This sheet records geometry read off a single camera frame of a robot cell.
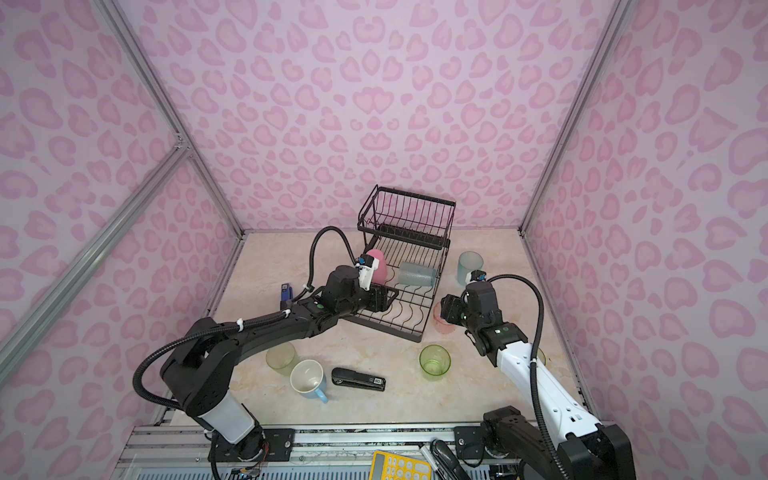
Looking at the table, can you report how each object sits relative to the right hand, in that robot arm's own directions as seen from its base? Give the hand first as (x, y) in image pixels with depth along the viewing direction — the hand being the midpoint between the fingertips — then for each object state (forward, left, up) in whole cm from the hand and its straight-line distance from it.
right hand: (452, 300), depth 83 cm
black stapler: (-18, +27, -11) cm, 34 cm away
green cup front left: (-12, +48, -12) cm, 51 cm away
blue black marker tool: (+9, +53, -13) cm, 55 cm away
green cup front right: (-12, +4, -13) cm, 18 cm away
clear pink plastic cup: (-3, +2, -8) cm, 9 cm away
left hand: (+3, +16, +2) cm, 17 cm away
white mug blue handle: (-17, +40, -14) cm, 46 cm away
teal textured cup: (+13, +10, -5) cm, 17 cm away
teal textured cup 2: (+19, -8, -6) cm, 21 cm away
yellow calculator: (-37, +15, -13) cm, 42 cm away
